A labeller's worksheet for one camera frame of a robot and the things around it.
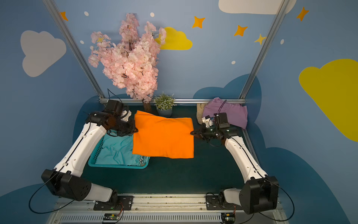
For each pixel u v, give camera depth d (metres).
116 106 0.59
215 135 0.59
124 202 0.75
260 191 0.43
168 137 0.76
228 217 0.73
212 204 0.74
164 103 1.01
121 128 0.64
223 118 0.63
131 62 0.63
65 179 0.39
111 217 0.72
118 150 0.89
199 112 1.19
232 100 1.15
